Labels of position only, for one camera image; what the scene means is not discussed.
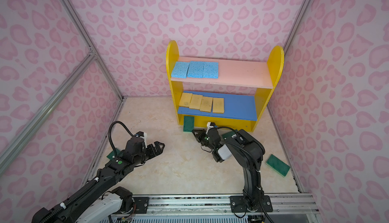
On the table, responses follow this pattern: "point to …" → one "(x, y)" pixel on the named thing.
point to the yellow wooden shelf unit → (230, 94)
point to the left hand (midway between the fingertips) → (160, 145)
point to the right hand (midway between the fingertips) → (192, 129)
